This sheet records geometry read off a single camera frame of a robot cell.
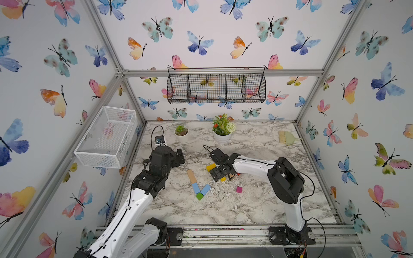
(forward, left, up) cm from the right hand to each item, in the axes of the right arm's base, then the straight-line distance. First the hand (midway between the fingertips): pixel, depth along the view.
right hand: (221, 169), depth 94 cm
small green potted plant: (+21, +26, +7) cm, 34 cm away
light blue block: (-11, +14, -2) cm, 18 cm away
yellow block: (+1, +6, 0) cm, 6 cm away
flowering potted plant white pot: (+18, 0, +15) cm, 23 cm away
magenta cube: (-11, -10, -3) cm, 15 cm away
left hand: (-3, +23, +21) cm, 32 cm away
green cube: (-15, +11, -2) cm, 19 cm away
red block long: (-15, -7, +24) cm, 29 cm away
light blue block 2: (-11, +8, -2) cm, 14 cm away
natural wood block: (-4, +17, -3) cm, 18 cm away
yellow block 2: (-6, -1, -1) cm, 6 cm away
